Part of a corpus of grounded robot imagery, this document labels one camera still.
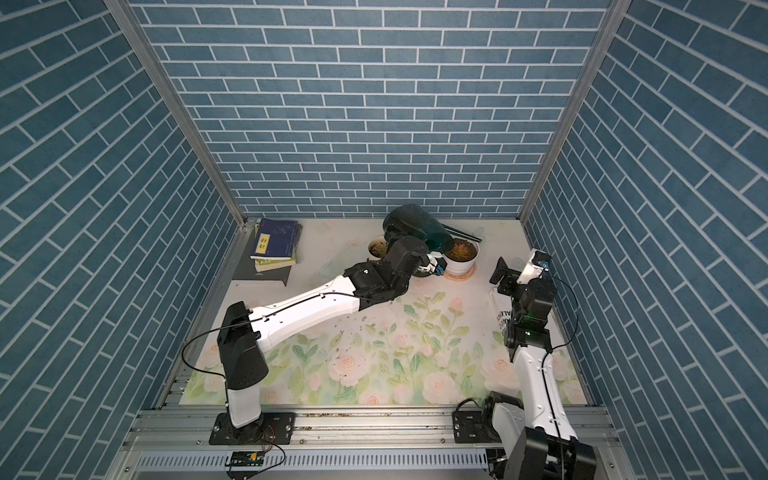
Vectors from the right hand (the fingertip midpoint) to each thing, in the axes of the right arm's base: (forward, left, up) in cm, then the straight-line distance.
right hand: (521, 264), depth 79 cm
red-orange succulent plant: (+14, +14, -12) cm, 23 cm away
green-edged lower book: (+5, +79, -16) cm, 81 cm away
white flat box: (0, 0, -19) cm, 19 cm away
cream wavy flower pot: (+14, +42, -14) cm, 46 cm away
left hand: (+1, +30, +8) cm, 31 cm away
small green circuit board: (-46, +67, -26) cm, 85 cm away
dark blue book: (+16, +78, -14) cm, 80 cm away
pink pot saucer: (+9, +12, -21) cm, 26 cm away
